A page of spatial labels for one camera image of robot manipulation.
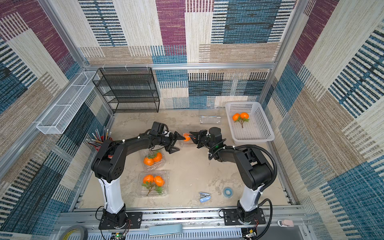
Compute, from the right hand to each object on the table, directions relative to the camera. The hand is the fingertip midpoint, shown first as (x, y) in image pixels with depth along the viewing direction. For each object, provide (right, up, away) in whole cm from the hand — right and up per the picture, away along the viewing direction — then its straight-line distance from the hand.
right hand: (190, 133), depth 90 cm
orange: (-2, -1, -2) cm, 3 cm away
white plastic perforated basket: (+43, +7, +22) cm, 48 cm away
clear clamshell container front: (-26, -30, -9) cm, 41 cm away
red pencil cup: (-53, -4, -3) cm, 54 cm away
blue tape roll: (+21, -31, -8) cm, 38 cm away
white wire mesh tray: (-62, +11, -15) cm, 64 cm away
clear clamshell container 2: (-2, -6, +9) cm, 11 cm away
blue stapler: (+8, -33, -10) cm, 35 cm away
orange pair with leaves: (+37, +10, +21) cm, 44 cm away
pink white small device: (+44, -39, -21) cm, 63 cm away
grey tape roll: (-48, -44, -20) cm, 68 cm away
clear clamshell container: (-25, -11, 0) cm, 27 cm away
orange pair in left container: (-23, -15, -1) cm, 28 cm away
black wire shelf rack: (-45, +30, +19) cm, 57 cm away
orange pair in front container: (-20, -27, -7) cm, 34 cm away
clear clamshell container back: (+14, +9, +21) cm, 27 cm away
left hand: (-4, -6, +3) cm, 8 cm away
